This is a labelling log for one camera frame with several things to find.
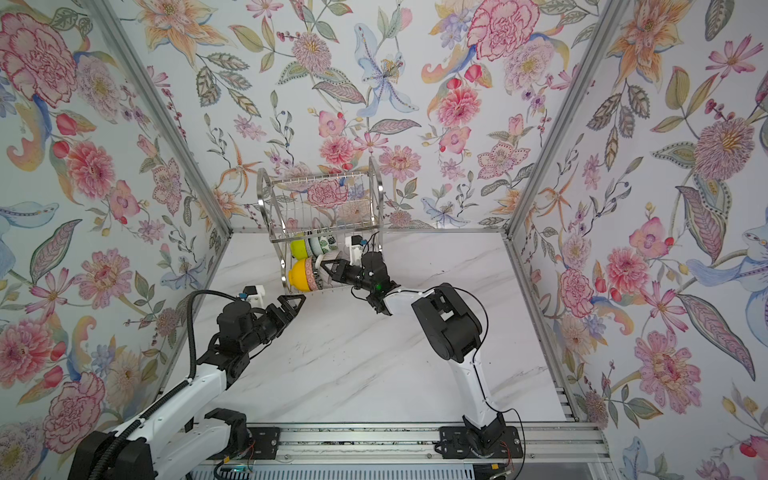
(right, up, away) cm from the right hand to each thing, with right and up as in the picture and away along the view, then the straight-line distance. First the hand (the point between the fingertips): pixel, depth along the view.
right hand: (320, 263), depth 89 cm
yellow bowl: (-7, -4, +2) cm, 9 cm away
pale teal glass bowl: (-3, +6, +9) cm, 11 cm away
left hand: (-3, -12, -8) cm, 14 cm away
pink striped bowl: (+2, -5, +1) cm, 6 cm away
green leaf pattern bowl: (-1, +7, +9) cm, 11 cm away
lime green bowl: (-9, +5, +9) cm, 13 cm away
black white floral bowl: (-3, -5, +1) cm, 6 cm away
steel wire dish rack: (-7, +18, +35) cm, 40 cm away
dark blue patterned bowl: (-5, +4, +9) cm, 11 cm away
